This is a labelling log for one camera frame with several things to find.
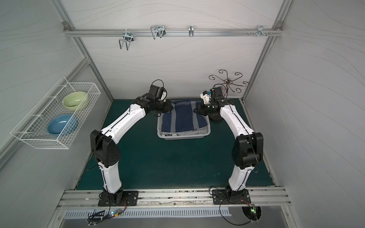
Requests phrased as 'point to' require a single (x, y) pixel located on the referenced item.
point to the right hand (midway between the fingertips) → (195, 109)
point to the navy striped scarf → (182, 118)
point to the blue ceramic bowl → (62, 124)
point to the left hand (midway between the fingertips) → (174, 107)
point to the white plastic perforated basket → (196, 134)
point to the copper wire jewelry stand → (228, 82)
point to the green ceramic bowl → (73, 101)
